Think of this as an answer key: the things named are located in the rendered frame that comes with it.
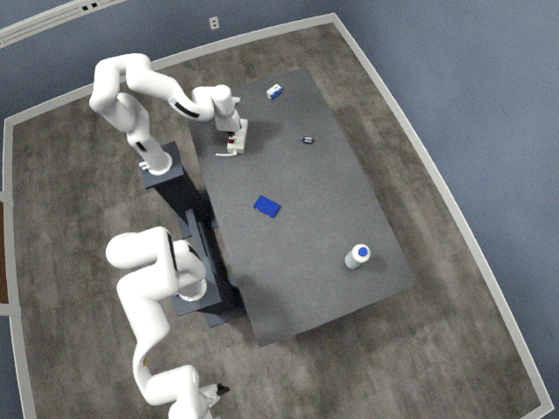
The white power strip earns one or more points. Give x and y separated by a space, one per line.
236 143

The white bottle with blue cap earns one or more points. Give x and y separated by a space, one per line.
357 256

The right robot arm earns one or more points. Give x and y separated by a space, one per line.
140 292

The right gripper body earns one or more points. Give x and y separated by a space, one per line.
211 392

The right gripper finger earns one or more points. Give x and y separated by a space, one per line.
222 389

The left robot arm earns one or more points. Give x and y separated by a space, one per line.
120 109

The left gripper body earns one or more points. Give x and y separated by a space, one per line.
231 124

